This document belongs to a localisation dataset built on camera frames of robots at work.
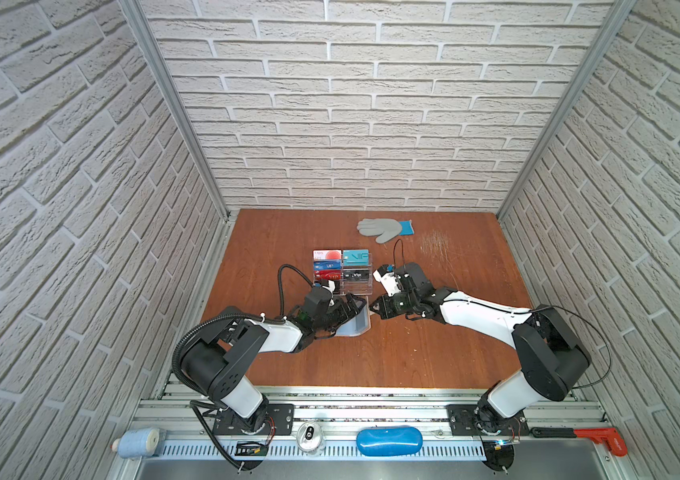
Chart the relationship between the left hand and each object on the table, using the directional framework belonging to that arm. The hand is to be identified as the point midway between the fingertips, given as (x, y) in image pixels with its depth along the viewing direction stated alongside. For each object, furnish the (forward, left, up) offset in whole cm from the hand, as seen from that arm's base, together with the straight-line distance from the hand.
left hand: (361, 304), depth 88 cm
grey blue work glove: (+35, -13, -5) cm, 38 cm away
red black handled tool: (-35, -58, -3) cm, 68 cm away
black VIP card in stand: (+11, +1, -1) cm, 11 cm away
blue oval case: (-34, -2, -3) cm, 34 cm away
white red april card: (+17, +10, +4) cm, 20 cm away
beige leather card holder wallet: (-4, +1, -5) cm, 7 cm away
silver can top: (-34, +14, +8) cm, 37 cm away
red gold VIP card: (+12, +10, -1) cm, 16 cm away
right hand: (-1, -3, +2) cm, 3 cm away
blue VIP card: (+14, +10, +2) cm, 17 cm away
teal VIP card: (+16, +1, +3) cm, 16 cm away
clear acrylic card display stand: (+14, +2, 0) cm, 14 cm away
